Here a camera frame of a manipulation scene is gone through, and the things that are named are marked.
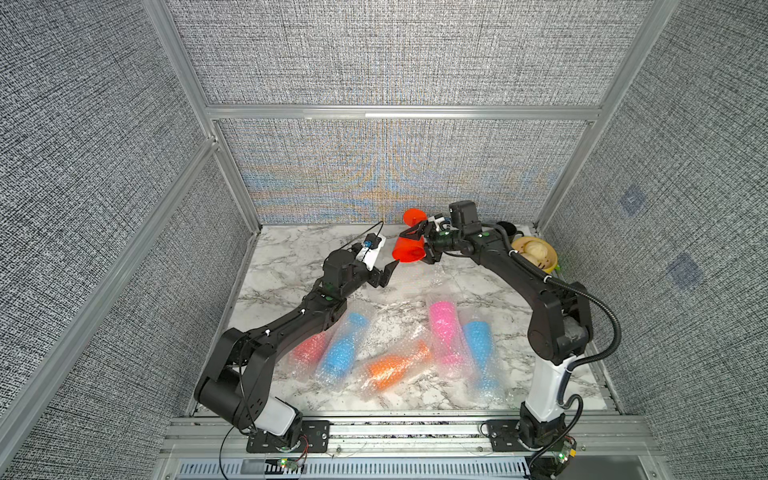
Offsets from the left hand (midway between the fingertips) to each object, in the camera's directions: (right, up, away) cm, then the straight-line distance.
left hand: (391, 249), depth 82 cm
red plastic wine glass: (+5, 0, +4) cm, 7 cm away
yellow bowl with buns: (+51, 0, +22) cm, 56 cm away
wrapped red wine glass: (-23, -29, -3) cm, 37 cm away
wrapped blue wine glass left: (-14, -30, -4) cm, 33 cm away
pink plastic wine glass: (+16, -24, +2) cm, 29 cm away
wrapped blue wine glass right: (+24, -24, 0) cm, 34 cm away
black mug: (+44, +8, +26) cm, 51 cm away
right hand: (+4, +4, +2) cm, 6 cm away
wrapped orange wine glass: (+4, -29, -4) cm, 29 cm away
